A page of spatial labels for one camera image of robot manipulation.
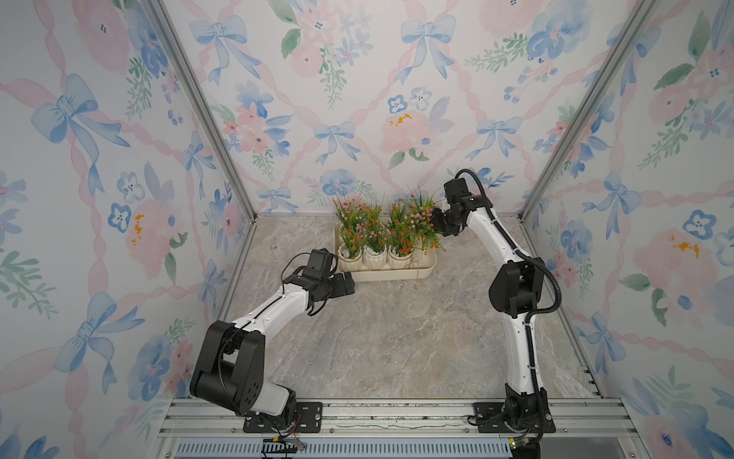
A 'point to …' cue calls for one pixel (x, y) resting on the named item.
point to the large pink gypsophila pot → (423, 234)
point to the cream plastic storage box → (401, 273)
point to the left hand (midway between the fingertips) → (343, 283)
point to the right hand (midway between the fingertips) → (428, 226)
